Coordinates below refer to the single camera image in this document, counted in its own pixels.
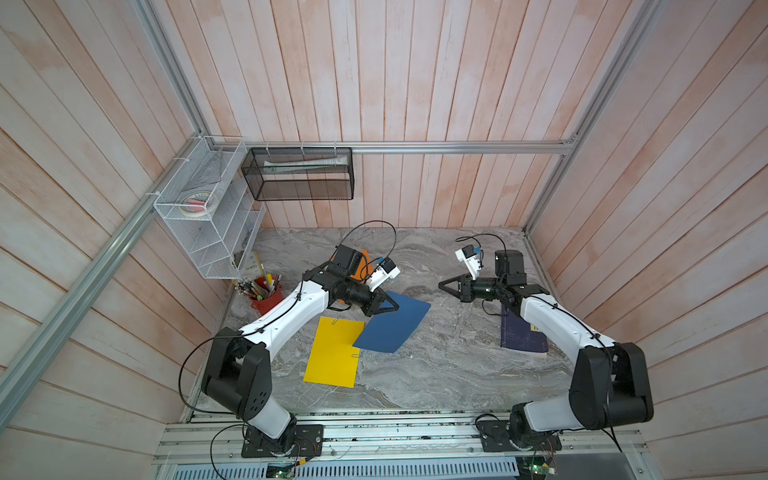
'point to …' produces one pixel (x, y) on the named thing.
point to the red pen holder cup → (267, 292)
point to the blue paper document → (385, 331)
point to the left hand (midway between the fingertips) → (393, 311)
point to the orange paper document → (365, 268)
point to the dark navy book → (516, 333)
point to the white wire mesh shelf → (220, 239)
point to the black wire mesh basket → (300, 173)
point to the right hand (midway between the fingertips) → (441, 284)
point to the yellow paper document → (334, 359)
